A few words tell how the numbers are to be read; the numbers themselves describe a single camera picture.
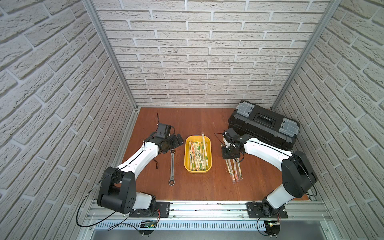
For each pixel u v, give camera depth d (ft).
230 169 2.85
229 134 2.34
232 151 2.12
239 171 2.86
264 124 2.90
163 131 2.22
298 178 1.45
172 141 2.52
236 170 2.87
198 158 2.94
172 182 2.70
